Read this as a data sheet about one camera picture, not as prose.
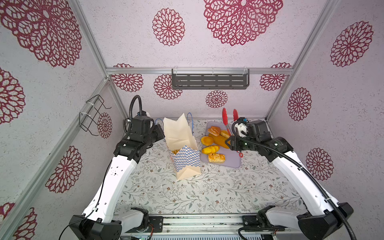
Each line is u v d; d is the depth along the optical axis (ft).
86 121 2.57
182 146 2.38
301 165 1.43
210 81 3.26
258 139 1.71
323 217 1.22
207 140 3.36
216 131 3.37
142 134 1.67
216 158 3.04
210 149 3.21
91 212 1.23
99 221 1.21
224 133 3.54
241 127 2.15
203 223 2.49
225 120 2.30
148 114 2.13
